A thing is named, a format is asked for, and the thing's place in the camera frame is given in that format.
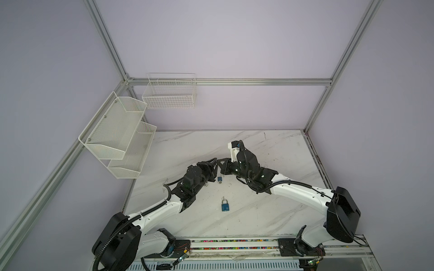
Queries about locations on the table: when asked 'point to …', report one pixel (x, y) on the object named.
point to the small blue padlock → (220, 179)
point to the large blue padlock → (225, 205)
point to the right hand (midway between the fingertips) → (214, 161)
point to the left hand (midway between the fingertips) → (218, 157)
